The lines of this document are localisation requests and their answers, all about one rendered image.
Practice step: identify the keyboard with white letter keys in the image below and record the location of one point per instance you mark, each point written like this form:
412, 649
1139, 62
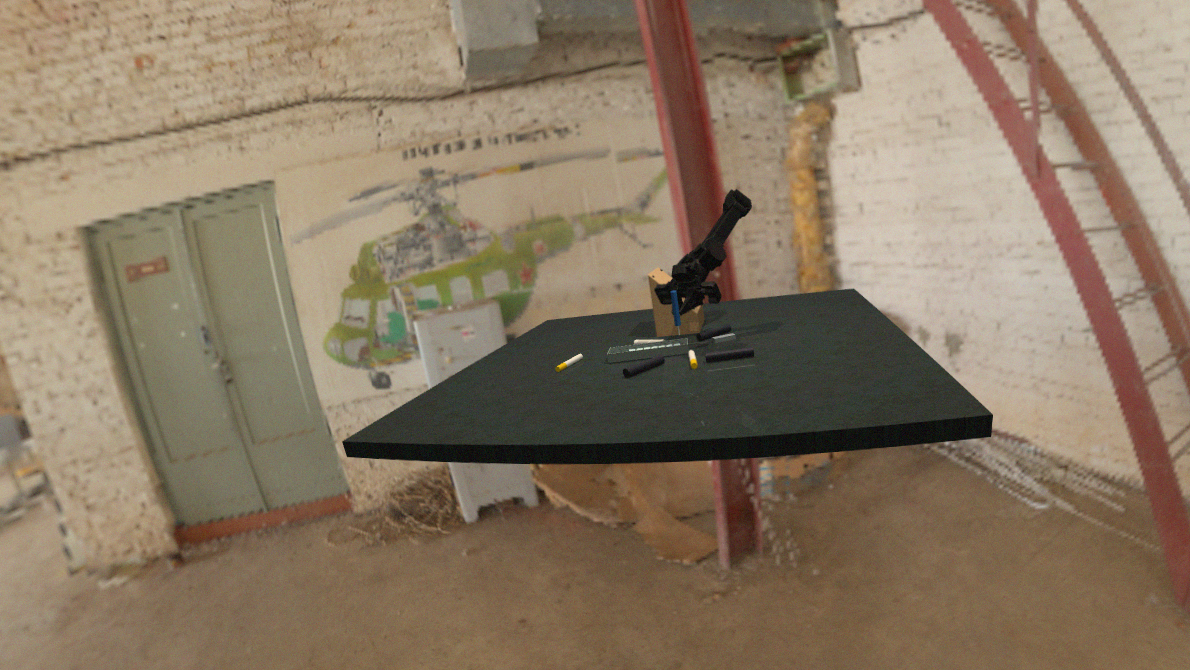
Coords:
645, 351

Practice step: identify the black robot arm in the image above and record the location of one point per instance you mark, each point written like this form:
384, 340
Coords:
709, 255

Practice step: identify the dark grey cylinder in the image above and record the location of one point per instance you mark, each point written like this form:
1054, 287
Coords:
713, 332
731, 354
643, 366

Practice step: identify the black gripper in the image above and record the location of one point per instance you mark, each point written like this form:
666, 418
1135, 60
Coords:
692, 293

